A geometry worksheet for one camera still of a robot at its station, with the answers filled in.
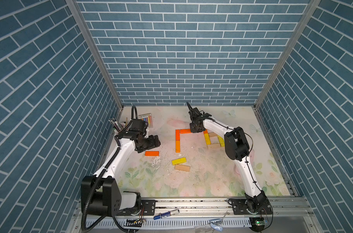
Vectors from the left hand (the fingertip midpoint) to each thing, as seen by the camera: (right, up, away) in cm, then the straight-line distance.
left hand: (158, 144), depth 83 cm
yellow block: (+12, -12, +6) cm, 18 cm away
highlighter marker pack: (-13, +16, +28) cm, 35 cm away
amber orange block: (+11, -4, +13) cm, 17 cm away
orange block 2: (+11, +3, +19) cm, 22 cm away
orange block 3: (-6, -8, +10) cm, 14 cm away
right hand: (+23, +7, +22) cm, 33 cm away
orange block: (+16, +6, +21) cm, 27 cm away
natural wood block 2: (+35, -3, +13) cm, 38 cm away
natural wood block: (+14, -15, +4) cm, 21 cm away
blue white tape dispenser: (+31, -35, -15) cm, 49 cm away
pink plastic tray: (+58, -8, +7) cm, 59 cm away
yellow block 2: (+32, +1, +17) cm, 36 cm away
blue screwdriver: (+4, -33, -13) cm, 35 cm away
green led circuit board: (+51, -37, -13) cm, 64 cm away
